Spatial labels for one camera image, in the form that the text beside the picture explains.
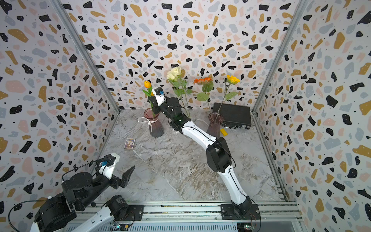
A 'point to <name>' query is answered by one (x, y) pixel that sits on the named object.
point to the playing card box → (129, 143)
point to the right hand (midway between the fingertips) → (149, 97)
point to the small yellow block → (223, 132)
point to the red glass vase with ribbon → (155, 129)
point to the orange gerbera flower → (207, 86)
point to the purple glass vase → (215, 119)
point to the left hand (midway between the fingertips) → (126, 162)
